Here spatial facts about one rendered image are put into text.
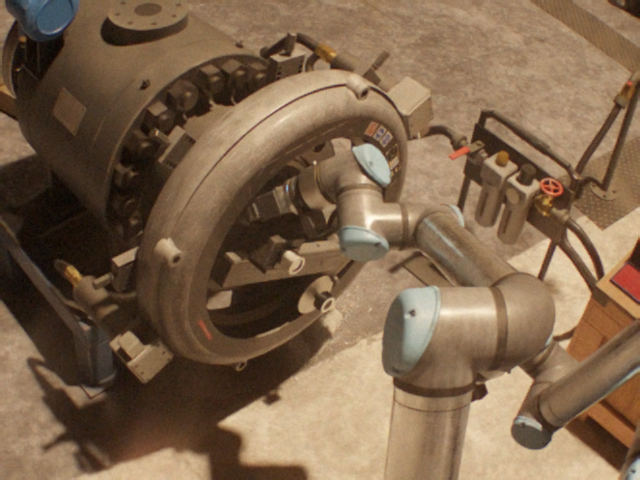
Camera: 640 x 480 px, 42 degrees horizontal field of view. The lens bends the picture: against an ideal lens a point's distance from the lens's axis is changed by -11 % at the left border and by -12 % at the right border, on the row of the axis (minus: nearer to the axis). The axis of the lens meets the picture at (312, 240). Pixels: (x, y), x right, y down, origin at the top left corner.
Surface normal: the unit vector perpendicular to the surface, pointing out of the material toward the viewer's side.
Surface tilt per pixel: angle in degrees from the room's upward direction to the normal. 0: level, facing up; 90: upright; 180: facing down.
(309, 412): 0
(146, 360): 90
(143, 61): 20
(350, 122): 90
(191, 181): 44
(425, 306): 6
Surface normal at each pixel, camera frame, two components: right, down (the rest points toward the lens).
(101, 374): 0.68, 0.56
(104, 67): -0.33, -0.36
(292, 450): 0.11, -0.72
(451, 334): 0.14, -0.02
